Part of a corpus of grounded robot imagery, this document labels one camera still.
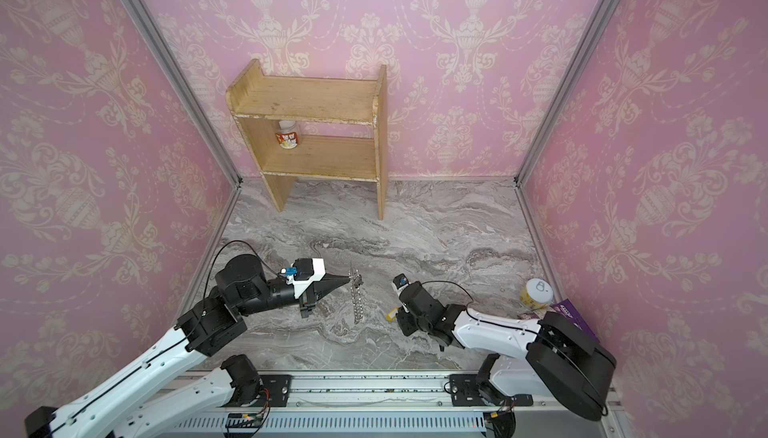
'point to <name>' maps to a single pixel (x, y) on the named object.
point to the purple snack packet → (568, 309)
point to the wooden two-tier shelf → (313, 127)
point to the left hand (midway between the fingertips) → (345, 281)
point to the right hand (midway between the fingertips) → (401, 310)
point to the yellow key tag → (392, 314)
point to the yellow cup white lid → (537, 293)
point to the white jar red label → (287, 135)
